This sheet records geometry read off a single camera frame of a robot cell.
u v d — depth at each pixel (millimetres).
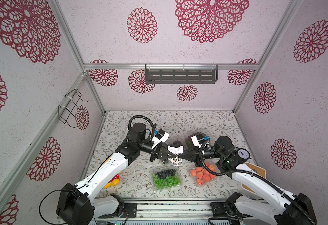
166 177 804
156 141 571
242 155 922
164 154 613
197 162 584
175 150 581
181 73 922
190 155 586
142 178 853
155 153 559
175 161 613
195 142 534
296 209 394
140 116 501
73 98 794
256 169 833
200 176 814
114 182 780
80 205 379
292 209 394
